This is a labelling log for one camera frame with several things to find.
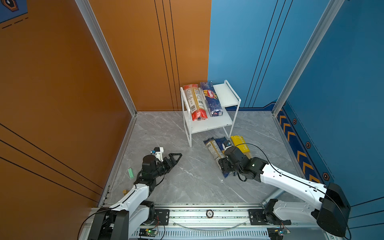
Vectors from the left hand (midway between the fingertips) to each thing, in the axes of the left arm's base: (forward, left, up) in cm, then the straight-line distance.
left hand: (179, 157), depth 83 cm
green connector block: (-6, +29, -10) cm, 31 cm away
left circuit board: (-34, +13, -12) cm, 38 cm away
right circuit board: (-33, -48, -11) cm, 60 cm away
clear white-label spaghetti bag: (+9, -22, -7) cm, 25 cm away
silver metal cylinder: (-17, -51, -8) cm, 55 cm away
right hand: (-2, -24, +1) cm, 24 cm away
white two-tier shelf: (+26, -27, +21) cm, 43 cm away
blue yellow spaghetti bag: (+16, -25, -8) cm, 31 cm away
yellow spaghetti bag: (+16, -39, -8) cm, 42 cm away
